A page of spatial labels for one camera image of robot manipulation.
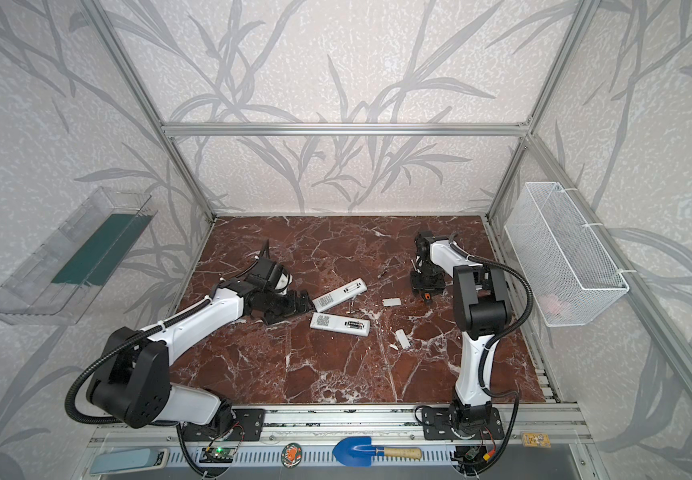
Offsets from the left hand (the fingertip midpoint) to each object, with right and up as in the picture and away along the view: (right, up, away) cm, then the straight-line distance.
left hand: (307, 301), depth 86 cm
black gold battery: (+23, +6, +17) cm, 29 cm away
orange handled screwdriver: (+37, 0, +8) cm, 38 cm away
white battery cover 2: (+28, -10, +3) cm, 30 cm away
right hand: (+37, +3, +13) cm, 39 cm away
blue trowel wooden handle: (+15, -33, -16) cm, 39 cm away
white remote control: (+8, 0, +10) cm, 13 cm away
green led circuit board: (-18, -33, -16) cm, 41 cm away
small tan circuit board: (+58, -30, -16) cm, 67 cm away
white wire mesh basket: (+59, +11, -26) cm, 65 cm away
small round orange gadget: (0, -33, -17) cm, 37 cm away
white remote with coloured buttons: (+12, -8, +3) cm, 14 cm away
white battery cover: (+26, -2, +10) cm, 28 cm away
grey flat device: (-38, -31, -21) cm, 53 cm away
